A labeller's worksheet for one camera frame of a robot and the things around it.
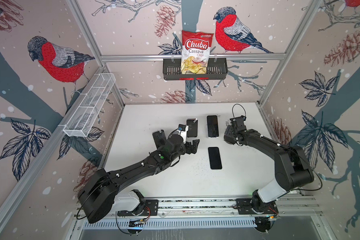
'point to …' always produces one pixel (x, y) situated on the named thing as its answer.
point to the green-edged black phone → (215, 158)
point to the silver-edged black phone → (213, 126)
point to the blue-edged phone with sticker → (159, 138)
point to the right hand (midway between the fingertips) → (231, 133)
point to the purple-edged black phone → (193, 127)
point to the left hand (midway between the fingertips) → (193, 139)
